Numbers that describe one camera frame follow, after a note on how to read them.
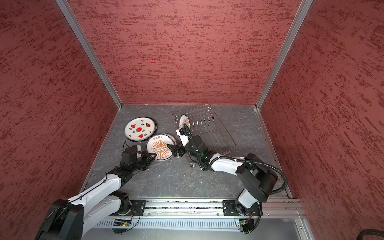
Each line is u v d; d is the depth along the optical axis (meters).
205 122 1.00
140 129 1.03
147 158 0.76
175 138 0.99
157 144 0.92
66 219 0.41
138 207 0.74
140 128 1.04
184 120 0.97
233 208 0.74
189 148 0.71
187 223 0.71
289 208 0.76
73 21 0.76
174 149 0.72
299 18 0.75
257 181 0.45
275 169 0.41
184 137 0.71
